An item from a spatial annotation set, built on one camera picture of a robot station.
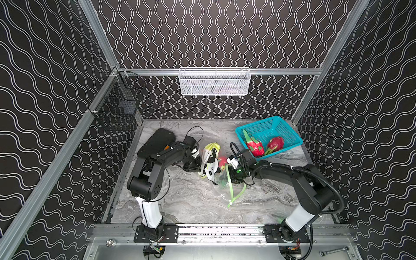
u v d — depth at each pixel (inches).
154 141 41.5
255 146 37.5
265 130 44.4
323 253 27.6
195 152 33.0
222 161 35.0
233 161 33.8
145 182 19.5
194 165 32.6
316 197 18.2
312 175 17.9
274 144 38.4
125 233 29.8
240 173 30.5
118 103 36.5
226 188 30.9
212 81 44.7
